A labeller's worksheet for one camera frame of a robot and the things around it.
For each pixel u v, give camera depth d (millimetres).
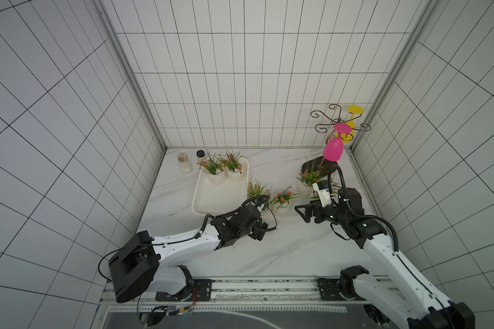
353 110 918
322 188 686
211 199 1005
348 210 582
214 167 976
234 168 983
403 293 443
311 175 879
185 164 1063
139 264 410
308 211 682
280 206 818
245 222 600
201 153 1039
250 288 746
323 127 834
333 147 906
